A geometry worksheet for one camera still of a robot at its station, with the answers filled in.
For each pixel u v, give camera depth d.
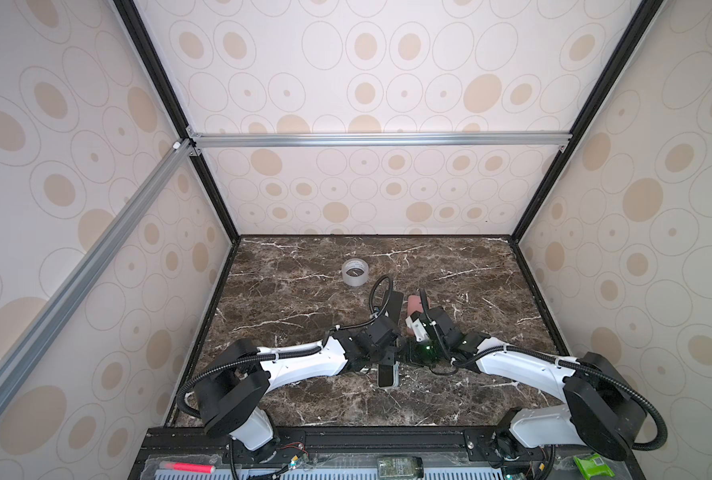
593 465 0.70
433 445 0.76
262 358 0.46
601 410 0.42
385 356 0.74
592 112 0.84
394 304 1.01
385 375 0.80
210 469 0.70
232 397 0.43
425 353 0.72
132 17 0.67
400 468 0.67
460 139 1.72
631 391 0.44
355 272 1.09
